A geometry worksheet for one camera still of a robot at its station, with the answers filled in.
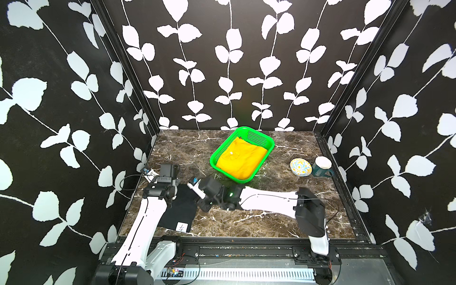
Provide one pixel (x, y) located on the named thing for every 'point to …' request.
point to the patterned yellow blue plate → (300, 167)
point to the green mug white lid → (322, 167)
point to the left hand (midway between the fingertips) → (165, 181)
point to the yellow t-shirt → (240, 159)
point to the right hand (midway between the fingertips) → (196, 195)
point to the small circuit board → (173, 272)
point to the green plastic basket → (252, 136)
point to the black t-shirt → (180, 215)
